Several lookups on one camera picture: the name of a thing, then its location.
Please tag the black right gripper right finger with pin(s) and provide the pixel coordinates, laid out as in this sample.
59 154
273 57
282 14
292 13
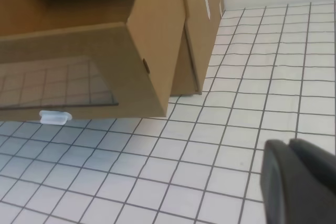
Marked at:
311 195

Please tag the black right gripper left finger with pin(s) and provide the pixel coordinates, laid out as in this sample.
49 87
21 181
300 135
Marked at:
275 176

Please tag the brown cardboard shoebox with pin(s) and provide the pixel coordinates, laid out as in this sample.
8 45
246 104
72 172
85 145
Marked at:
88 59
198 37

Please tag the white plastic handle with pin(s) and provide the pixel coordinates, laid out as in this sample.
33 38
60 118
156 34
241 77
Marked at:
54 117

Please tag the white grid tablecloth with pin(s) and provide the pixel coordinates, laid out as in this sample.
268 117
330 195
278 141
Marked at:
271 75

